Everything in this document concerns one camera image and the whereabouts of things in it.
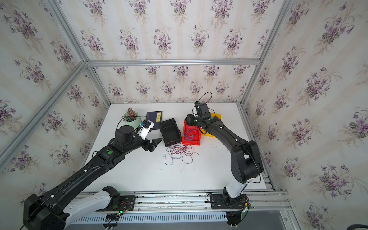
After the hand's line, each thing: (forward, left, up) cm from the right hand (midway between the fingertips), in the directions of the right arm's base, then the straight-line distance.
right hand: (190, 119), depth 89 cm
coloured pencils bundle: (+5, +41, -2) cm, 41 cm away
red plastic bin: (-8, -4, -12) cm, 15 cm away
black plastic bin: (+2, +14, -18) cm, 23 cm away
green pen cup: (-3, +35, -2) cm, 35 cm away
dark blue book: (+14, +27, -15) cm, 34 cm away
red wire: (-14, +2, -16) cm, 21 cm away
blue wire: (-3, +1, -12) cm, 12 cm away
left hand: (-16, +18, +6) cm, 25 cm away
